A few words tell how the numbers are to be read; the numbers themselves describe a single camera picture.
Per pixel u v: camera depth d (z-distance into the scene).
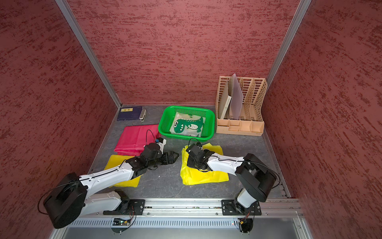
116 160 0.93
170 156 0.76
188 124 1.02
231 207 0.74
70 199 0.41
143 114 1.10
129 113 1.15
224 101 1.03
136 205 0.74
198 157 0.68
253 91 1.00
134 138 0.96
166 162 0.74
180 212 0.74
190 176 0.83
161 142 0.78
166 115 1.05
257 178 0.45
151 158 0.67
